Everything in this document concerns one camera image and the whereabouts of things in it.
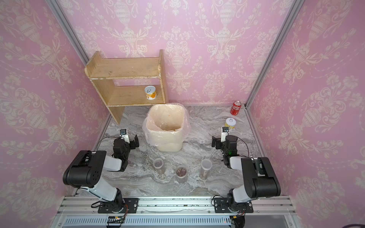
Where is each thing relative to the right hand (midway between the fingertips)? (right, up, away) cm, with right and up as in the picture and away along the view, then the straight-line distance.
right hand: (221, 135), depth 94 cm
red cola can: (+15, +19, +14) cm, 28 cm away
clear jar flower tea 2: (-26, -19, -18) cm, 36 cm away
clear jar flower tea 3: (-13, -12, -23) cm, 29 cm away
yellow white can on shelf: (-46, +28, -2) cm, 54 cm away
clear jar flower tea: (-39, -14, -15) cm, 44 cm away
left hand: (-61, -1, +1) cm, 61 cm away
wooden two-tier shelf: (-69, +40, +15) cm, 81 cm away
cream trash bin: (-38, +6, +4) cm, 38 cm away
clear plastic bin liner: (-23, +6, -15) cm, 28 cm away
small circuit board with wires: (-60, -42, -21) cm, 76 cm away
